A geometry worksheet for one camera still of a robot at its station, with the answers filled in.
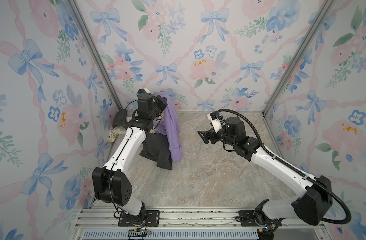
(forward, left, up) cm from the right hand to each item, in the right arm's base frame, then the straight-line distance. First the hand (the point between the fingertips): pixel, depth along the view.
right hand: (205, 126), depth 77 cm
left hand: (+12, +19, +10) cm, 25 cm away
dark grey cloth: (-3, +28, -17) cm, 33 cm away
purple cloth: (+3, +20, -3) cm, 20 cm away
